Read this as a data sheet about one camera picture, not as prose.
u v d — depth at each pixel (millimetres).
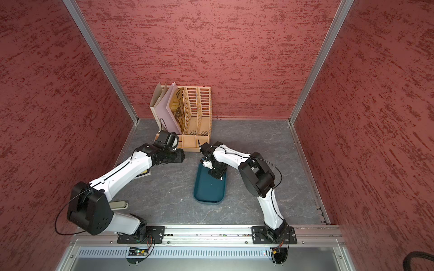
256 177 532
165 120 1095
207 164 870
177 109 999
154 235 743
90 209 411
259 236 739
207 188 877
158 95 931
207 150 812
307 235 758
